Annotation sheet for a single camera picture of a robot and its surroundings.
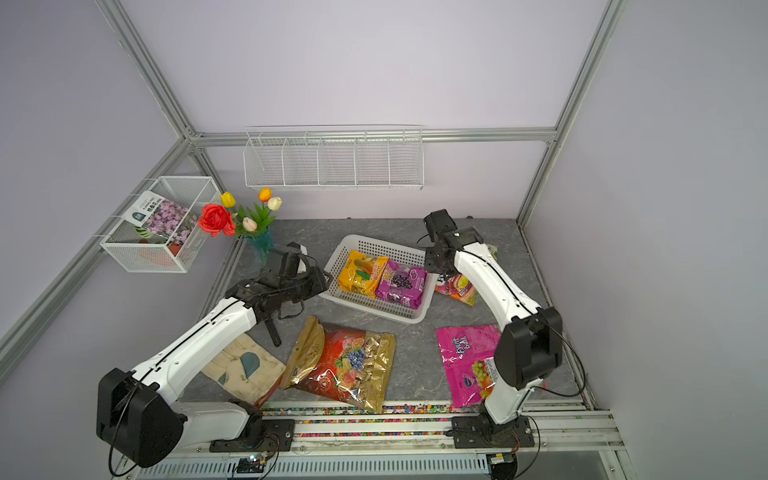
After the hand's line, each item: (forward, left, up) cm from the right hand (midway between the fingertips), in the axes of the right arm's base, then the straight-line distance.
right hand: (438, 262), depth 87 cm
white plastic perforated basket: (-6, +16, -17) cm, 24 cm away
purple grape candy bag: (0, +10, -11) cm, 15 cm away
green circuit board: (-47, +48, -19) cm, 70 cm away
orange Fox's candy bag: (+1, -9, -15) cm, 17 cm away
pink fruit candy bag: (-22, -8, -15) cm, 28 cm away
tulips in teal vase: (+5, +52, +11) cm, 53 cm away
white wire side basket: (-5, +77, +12) cm, 78 cm away
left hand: (-7, +30, +2) cm, 31 cm away
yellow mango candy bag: (+4, +23, -10) cm, 26 cm away
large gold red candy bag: (-25, +25, -14) cm, 38 cm away
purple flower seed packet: (+1, +71, +17) cm, 73 cm away
